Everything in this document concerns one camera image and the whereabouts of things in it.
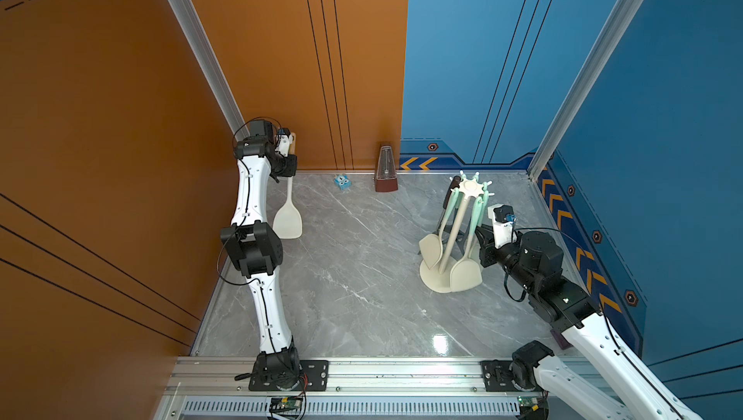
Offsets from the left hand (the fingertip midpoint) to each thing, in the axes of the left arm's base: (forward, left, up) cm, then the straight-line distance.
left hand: (290, 163), depth 95 cm
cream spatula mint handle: (-26, -45, -7) cm, 52 cm away
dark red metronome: (+7, -32, -15) cm, 36 cm away
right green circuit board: (-61, -67, -23) cm, 94 cm away
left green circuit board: (-62, -9, -23) cm, 67 cm away
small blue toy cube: (+10, -15, -19) cm, 26 cm away
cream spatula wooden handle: (-16, 0, -11) cm, 19 cm away
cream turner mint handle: (-35, -53, -7) cm, 64 cm away
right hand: (-28, -55, +5) cm, 62 cm away
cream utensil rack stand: (-31, -49, -21) cm, 62 cm away
